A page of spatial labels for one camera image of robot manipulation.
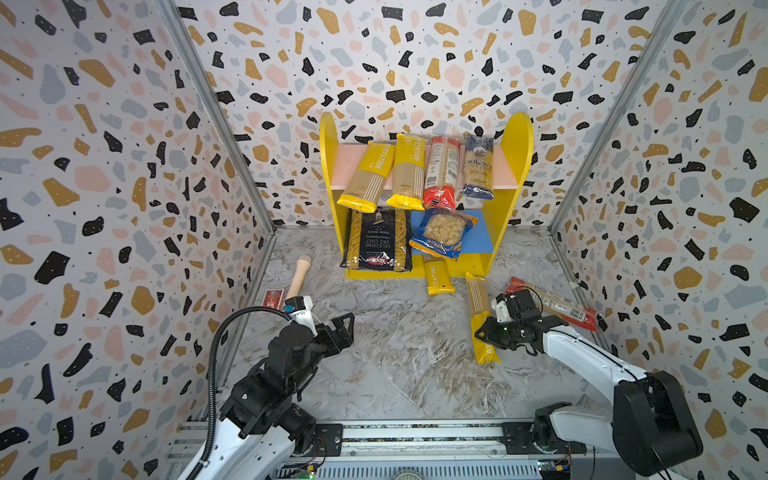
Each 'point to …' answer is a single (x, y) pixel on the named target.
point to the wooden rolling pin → (302, 265)
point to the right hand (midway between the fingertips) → (474, 328)
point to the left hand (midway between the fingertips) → (342, 317)
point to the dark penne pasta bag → (378, 241)
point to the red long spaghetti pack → (558, 306)
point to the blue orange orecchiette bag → (442, 231)
